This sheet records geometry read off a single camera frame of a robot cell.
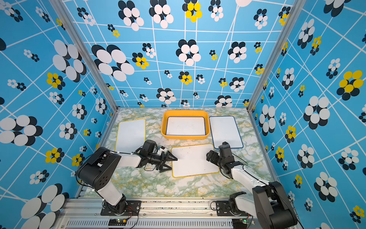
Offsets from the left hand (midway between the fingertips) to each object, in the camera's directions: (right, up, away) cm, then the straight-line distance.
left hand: (176, 163), depth 85 cm
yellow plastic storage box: (+5, +32, +30) cm, 44 cm away
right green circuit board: (+32, -25, -15) cm, 44 cm away
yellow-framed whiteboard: (-34, +15, +17) cm, 41 cm away
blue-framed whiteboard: (+35, +20, +21) cm, 45 cm away
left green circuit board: (-29, -26, -12) cm, 41 cm away
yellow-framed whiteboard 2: (+10, 0, +6) cm, 12 cm away
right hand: (+23, +3, +6) cm, 24 cm away
